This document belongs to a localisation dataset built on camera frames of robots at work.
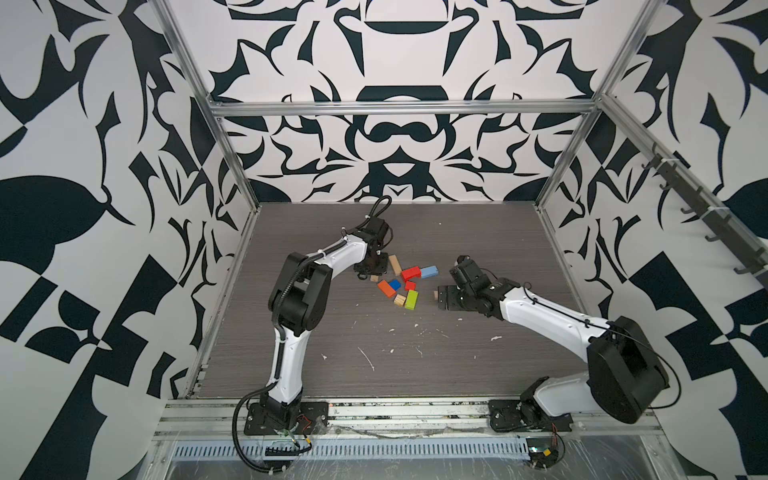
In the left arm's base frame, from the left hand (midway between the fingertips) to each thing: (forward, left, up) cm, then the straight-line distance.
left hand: (381, 264), depth 99 cm
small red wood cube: (-7, -9, -3) cm, 12 cm away
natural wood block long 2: (+2, -5, -3) cm, 6 cm away
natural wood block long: (-4, +2, -3) cm, 5 cm away
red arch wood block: (-2, -10, -2) cm, 10 cm away
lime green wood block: (-11, -9, -3) cm, 15 cm away
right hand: (-14, -21, +3) cm, 25 cm away
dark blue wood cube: (-6, -4, -3) cm, 8 cm away
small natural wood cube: (-12, -5, -3) cm, 13 cm away
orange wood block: (-7, -1, -3) cm, 8 cm away
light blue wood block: (-2, -16, -2) cm, 16 cm away
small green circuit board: (-51, -37, -5) cm, 63 cm away
